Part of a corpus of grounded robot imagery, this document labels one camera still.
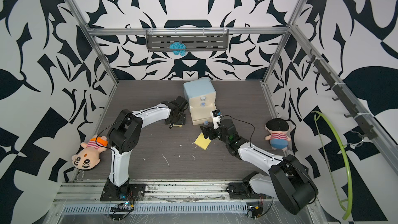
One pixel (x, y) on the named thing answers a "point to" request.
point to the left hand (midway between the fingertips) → (178, 118)
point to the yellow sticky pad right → (202, 142)
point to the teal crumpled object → (178, 48)
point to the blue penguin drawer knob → (206, 122)
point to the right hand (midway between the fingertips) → (207, 122)
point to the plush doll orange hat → (89, 157)
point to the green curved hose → (349, 211)
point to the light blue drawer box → (201, 96)
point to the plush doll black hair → (279, 128)
